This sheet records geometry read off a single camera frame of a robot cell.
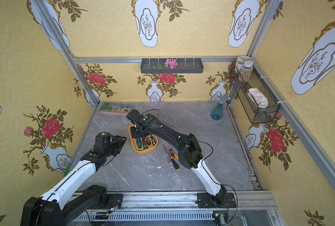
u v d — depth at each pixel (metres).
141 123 0.62
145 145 0.93
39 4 0.70
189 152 0.54
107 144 0.66
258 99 0.70
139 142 0.82
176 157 0.88
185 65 0.92
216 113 1.08
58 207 0.41
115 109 1.13
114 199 0.74
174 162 0.87
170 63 0.88
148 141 0.95
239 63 0.85
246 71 0.80
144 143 0.95
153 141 0.95
